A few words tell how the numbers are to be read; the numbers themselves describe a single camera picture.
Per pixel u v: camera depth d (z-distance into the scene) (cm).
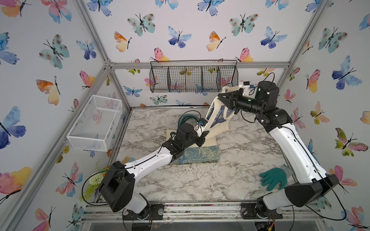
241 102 57
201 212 75
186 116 113
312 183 39
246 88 62
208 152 94
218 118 77
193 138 68
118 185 42
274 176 84
